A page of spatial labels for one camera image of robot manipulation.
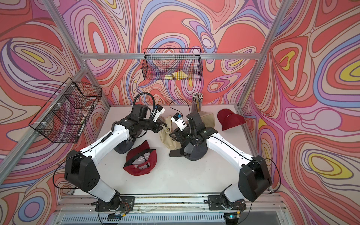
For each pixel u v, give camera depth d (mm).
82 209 729
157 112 674
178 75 908
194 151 789
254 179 415
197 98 1011
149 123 692
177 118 689
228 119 1046
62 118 724
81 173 430
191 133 626
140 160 885
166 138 819
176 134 691
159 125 719
